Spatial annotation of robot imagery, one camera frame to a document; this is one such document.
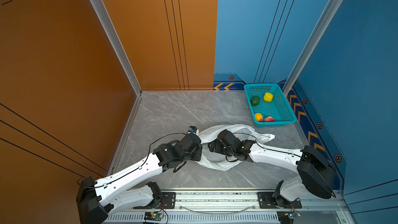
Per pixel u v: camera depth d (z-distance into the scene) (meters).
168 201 0.74
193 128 0.67
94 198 0.39
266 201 0.72
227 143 0.65
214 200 0.76
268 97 1.11
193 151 0.58
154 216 0.70
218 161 0.77
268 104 1.12
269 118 0.99
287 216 0.70
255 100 1.09
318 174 0.43
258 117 0.99
